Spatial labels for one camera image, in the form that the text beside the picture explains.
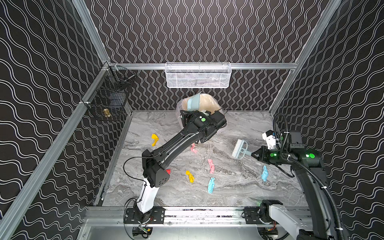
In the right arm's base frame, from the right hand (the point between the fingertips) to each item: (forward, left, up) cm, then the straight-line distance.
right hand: (254, 154), depth 71 cm
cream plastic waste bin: (+39, +21, -1) cm, 44 cm away
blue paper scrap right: (0, -12, -23) cm, 26 cm away
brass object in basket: (+21, +77, +8) cm, 80 cm away
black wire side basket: (+35, +84, +5) cm, 91 cm away
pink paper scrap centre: (+4, +19, -21) cm, 28 cm away
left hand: (+13, +33, +15) cm, 39 cm away
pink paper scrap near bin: (+17, +30, -20) cm, 40 cm away
